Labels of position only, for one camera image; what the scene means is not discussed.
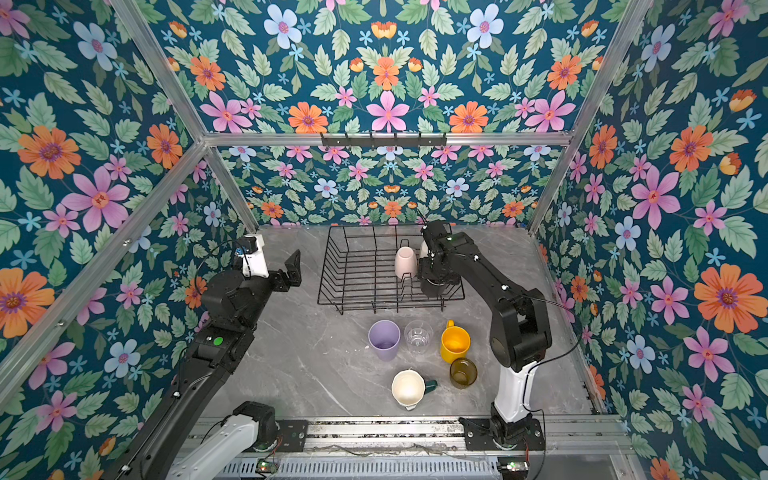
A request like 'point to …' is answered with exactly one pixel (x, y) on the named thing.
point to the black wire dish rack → (375, 265)
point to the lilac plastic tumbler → (384, 336)
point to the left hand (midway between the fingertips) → (280, 243)
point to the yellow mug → (454, 342)
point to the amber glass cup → (463, 373)
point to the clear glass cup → (418, 336)
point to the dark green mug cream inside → (409, 388)
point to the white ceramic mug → (424, 250)
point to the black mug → (431, 289)
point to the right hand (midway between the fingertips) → (434, 274)
